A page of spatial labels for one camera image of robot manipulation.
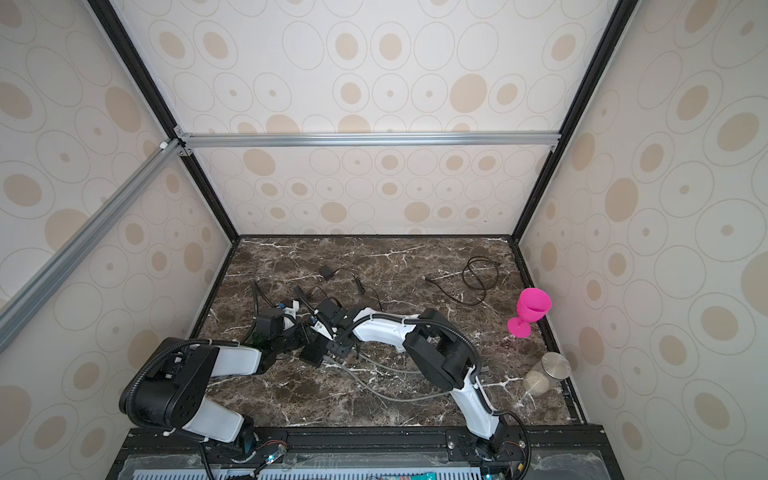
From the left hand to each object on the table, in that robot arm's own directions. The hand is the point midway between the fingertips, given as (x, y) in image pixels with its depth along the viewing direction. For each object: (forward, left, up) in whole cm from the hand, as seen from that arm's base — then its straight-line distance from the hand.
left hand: (330, 325), depth 91 cm
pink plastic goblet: (+1, -58, +12) cm, 59 cm away
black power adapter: (+22, +5, -3) cm, 23 cm away
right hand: (-3, -3, -4) cm, 6 cm away
